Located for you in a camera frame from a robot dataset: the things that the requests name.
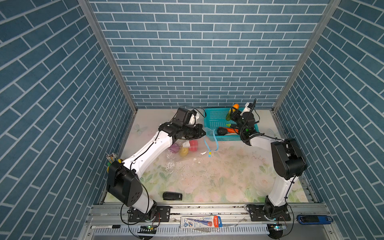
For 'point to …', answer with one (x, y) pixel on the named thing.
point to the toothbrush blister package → (202, 221)
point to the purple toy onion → (174, 148)
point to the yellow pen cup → (112, 157)
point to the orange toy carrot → (232, 130)
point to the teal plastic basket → (215, 117)
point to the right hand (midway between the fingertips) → (232, 106)
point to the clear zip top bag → (175, 162)
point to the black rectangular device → (172, 196)
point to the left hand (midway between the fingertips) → (207, 133)
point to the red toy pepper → (193, 145)
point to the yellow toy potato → (184, 151)
